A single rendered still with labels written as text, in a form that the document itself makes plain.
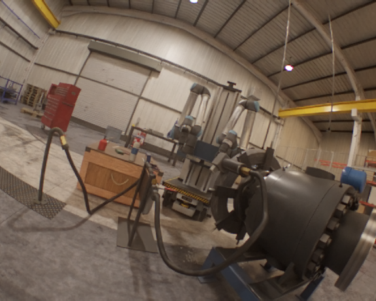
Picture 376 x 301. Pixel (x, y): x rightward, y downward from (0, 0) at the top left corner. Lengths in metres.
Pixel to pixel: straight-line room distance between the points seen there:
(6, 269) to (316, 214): 1.41
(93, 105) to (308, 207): 9.95
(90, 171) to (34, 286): 1.19
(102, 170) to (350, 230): 1.86
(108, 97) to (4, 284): 9.57
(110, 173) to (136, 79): 8.54
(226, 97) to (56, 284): 2.49
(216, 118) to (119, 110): 7.77
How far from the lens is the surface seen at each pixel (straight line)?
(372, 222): 0.90
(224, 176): 1.22
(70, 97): 4.24
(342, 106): 10.05
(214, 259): 1.11
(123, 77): 10.03
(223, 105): 2.35
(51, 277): 0.96
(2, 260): 1.03
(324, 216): 0.84
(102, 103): 9.90
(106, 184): 1.72
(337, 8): 8.66
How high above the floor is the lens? 0.76
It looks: level
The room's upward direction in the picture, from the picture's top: 20 degrees clockwise
